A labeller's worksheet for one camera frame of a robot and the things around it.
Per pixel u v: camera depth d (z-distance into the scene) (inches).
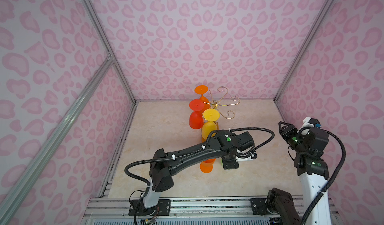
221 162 25.2
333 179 17.8
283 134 24.6
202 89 31.9
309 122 24.2
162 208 28.9
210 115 26.7
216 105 29.8
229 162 24.8
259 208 28.7
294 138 23.8
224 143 19.7
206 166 33.8
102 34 32.4
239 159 23.6
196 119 30.3
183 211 28.6
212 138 19.6
